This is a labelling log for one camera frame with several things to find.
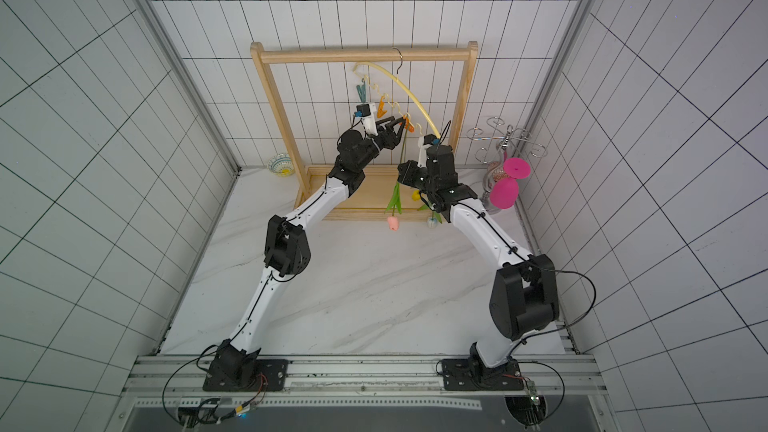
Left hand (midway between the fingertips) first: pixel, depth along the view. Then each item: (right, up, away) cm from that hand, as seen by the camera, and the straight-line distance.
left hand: (404, 121), depth 88 cm
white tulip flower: (+10, -32, +11) cm, 35 cm away
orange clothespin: (-7, +3, 0) cm, 7 cm away
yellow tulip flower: (+5, -23, +12) cm, 26 cm away
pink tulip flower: (-3, -25, -5) cm, 26 cm away
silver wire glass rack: (+31, -6, 0) cm, 32 cm away
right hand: (-6, -14, -5) cm, 16 cm away
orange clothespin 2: (+1, -2, -3) cm, 4 cm away
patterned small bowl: (-48, -10, +30) cm, 58 cm away
